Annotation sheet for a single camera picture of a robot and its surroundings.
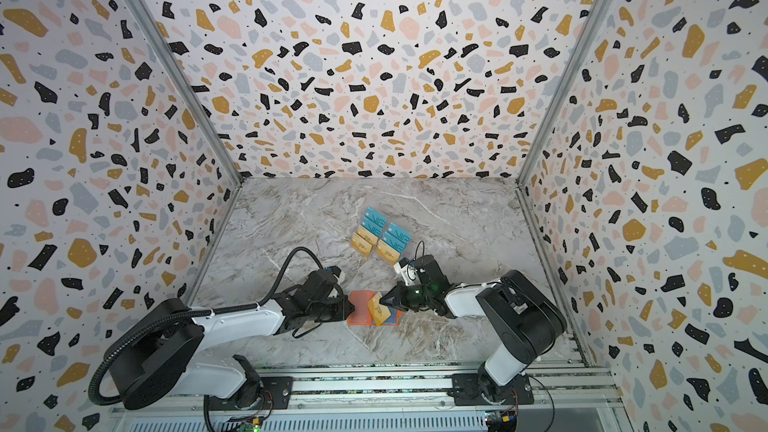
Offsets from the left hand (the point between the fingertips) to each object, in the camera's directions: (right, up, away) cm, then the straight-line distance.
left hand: (361, 305), depth 85 cm
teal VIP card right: (+9, +17, +9) cm, 21 cm away
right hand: (+5, +2, -1) cm, 6 cm away
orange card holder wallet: (-1, -2, +1) cm, 3 cm away
